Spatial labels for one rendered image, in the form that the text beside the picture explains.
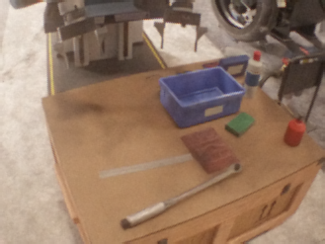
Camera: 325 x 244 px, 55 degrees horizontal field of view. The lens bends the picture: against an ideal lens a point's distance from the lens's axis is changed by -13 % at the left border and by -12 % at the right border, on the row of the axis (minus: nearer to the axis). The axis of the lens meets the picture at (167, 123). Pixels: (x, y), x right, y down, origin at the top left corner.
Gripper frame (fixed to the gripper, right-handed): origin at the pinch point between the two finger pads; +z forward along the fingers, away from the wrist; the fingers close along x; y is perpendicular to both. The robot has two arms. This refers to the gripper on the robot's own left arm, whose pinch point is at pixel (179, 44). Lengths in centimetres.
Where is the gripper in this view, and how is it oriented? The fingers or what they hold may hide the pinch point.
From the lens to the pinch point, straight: 128.5
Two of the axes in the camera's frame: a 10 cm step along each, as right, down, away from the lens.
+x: 9.7, 0.3, 2.4
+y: 2.2, 2.9, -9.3
